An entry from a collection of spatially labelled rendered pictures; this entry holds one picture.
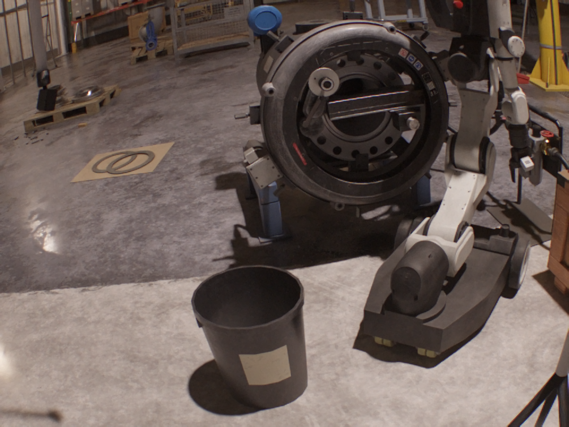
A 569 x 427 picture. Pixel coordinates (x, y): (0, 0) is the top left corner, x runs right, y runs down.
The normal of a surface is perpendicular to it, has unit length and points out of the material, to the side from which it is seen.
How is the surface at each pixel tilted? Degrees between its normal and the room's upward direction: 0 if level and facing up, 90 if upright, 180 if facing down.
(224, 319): 87
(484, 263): 0
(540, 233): 0
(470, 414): 0
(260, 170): 90
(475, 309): 90
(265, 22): 90
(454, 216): 14
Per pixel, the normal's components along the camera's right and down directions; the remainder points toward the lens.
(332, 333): -0.11, -0.89
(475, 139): -0.47, -0.38
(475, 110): -0.55, -0.15
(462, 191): -0.37, -0.60
